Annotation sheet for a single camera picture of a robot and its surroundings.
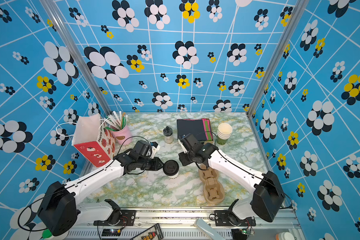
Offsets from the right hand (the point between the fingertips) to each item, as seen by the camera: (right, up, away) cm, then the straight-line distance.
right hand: (184, 157), depth 81 cm
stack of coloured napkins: (+13, +16, +25) cm, 32 cm away
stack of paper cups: (+24, +13, +9) cm, 29 cm away
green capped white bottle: (-58, -29, -19) cm, 67 cm away
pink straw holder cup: (-40, +11, +13) cm, 43 cm away
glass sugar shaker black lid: (-10, +10, +16) cm, 21 cm away
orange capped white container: (+43, -30, -18) cm, 55 cm away
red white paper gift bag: (-45, +10, -7) cm, 47 cm away
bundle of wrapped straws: (-45, +19, +13) cm, 51 cm away
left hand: (-11, -4, 0) cm, 11 cm away
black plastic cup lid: (-7, -5, -2) cm, 9 cm away
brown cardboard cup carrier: (+16, -19, -2) cm, 25 cm away
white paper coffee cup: (-5, -10, 0) cm, 11 cm away
